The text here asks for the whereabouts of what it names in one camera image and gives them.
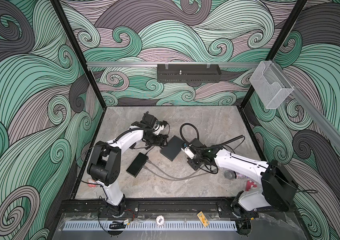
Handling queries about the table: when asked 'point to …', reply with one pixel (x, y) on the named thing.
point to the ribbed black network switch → (137, 165)
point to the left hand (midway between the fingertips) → (163, 142)
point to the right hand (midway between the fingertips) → (191, 160)
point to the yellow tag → (203, 218)
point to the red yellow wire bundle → (134, 216)
